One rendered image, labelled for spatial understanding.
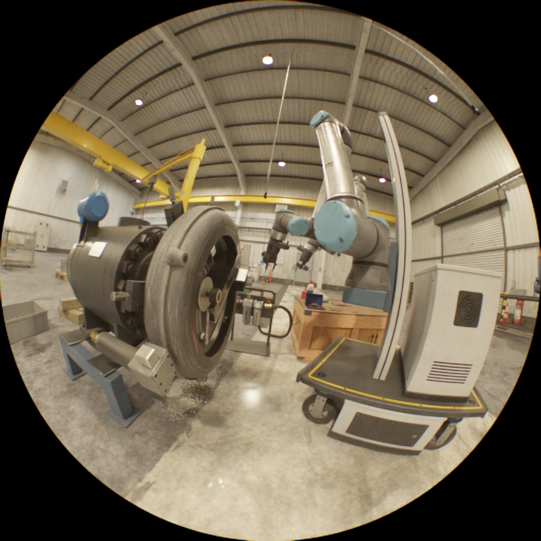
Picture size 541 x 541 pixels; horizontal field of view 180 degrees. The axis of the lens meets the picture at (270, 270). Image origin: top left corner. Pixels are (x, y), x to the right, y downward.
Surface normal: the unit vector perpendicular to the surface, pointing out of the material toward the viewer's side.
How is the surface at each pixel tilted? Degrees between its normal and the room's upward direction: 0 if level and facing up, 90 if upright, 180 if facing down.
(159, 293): 82
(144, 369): 23
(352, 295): 90
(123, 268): 79
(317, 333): 90
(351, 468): 0
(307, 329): 90
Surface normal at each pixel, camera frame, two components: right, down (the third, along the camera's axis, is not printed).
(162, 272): 0.02, -0.25
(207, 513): 0.13, -0.99
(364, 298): -0.61, -0.08
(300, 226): 0.29, 0.45
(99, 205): 0.99, 0.13
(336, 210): -0.88, -0.03
